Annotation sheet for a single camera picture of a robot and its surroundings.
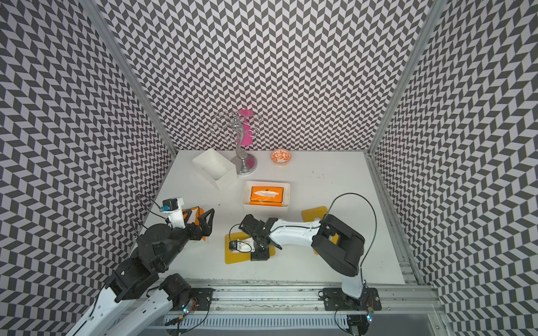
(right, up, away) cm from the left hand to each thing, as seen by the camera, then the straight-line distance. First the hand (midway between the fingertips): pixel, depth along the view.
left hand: (202, 213), depth 69 cm
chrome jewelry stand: (+6, +18, +44) cm, 48 cm away
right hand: (+17, -19, +15) cm, 30 cm away
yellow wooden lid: (+7, -20, +13) cm, 25 cm away
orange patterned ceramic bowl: (+27, +22, +45) cm, 57 cm away
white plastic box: (+20, +3, +21) cm, 29 cm away
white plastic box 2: (-9, +16, +45) cm, 49 cm away
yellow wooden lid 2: (+40, -6, +26) cm, 47 cm away
